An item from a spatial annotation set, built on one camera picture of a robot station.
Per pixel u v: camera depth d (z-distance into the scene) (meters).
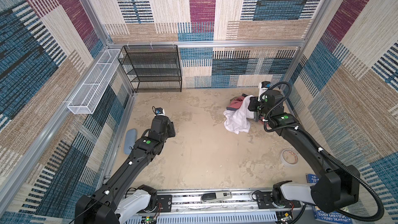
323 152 0.45
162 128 0.62
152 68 1.09
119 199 0.54
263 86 0.70
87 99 0.71
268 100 0.61
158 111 0.70
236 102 0.94
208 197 0.70
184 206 0.73
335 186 0.40
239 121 0.90
